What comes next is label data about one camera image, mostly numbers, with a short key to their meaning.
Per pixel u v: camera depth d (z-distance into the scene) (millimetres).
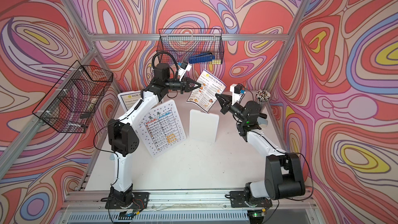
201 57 902
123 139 534
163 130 824
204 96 773
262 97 930
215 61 842
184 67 692
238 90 641
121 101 818
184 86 709
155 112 751
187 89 735
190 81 735
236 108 689
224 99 706
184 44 910
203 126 844
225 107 677
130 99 823
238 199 734
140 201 730
